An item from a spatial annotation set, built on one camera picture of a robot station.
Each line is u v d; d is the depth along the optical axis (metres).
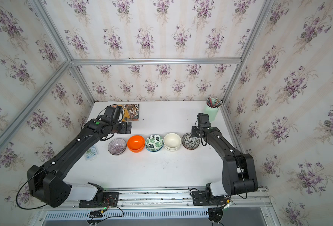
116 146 0.90
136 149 0.86
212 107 0.96
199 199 0.73
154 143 0.93
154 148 0.90
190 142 0.93
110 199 0.73
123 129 0.72
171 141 0.93
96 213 0.71
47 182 0.38
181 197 0.75
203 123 0.69
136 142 0.90
